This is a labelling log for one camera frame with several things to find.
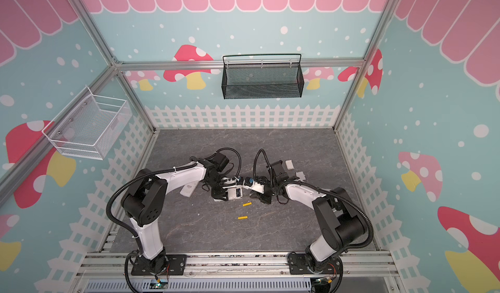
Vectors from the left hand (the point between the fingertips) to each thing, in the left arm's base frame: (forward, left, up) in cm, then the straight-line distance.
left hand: (223, 193), depth 93 cm
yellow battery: (-11, -10, 0) cm, 15 cm away
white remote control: (0, -6, +1) cm, 6 cm away
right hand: (-1, -14, +4) cm, 15 cm away
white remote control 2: (+1, +17, +2) cm, 17 cm away
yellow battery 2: (-5, -11, 0) cm, 12 cm away
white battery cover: (+13, -39, -2) cm, 41 cm away
